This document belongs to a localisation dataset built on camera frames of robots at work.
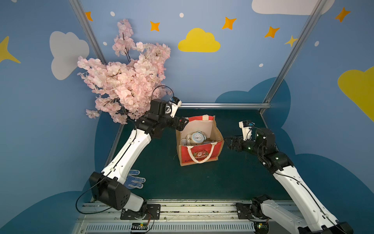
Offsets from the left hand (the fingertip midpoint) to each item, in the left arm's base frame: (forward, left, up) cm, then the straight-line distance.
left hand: (180, 115), depth 76 cm
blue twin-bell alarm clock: (-2, -10, -20) cm, 22 cm away
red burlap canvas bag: (-13, -16, -13) cm, 25 cm away
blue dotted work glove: (-26, +27, -30) cm, 48 cm away
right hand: (-9, -28, -5) cm, 30 cm away
